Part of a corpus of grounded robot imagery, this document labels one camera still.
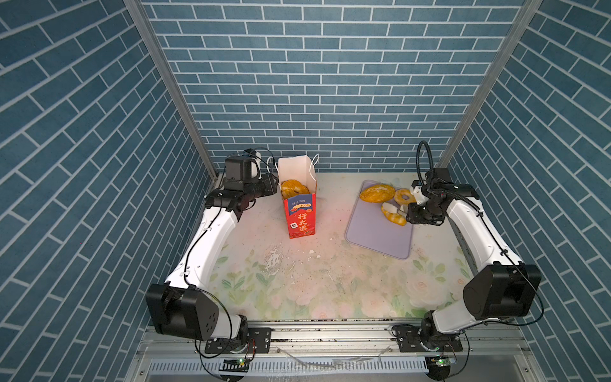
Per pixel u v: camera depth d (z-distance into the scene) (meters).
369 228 1.03
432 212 0.69
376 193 1.08
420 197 0.74
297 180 1.01
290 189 0.95
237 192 0.55
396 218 1.02
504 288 0.42
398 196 1.09
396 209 0.89
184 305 0.39
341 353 0.72
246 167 0.59
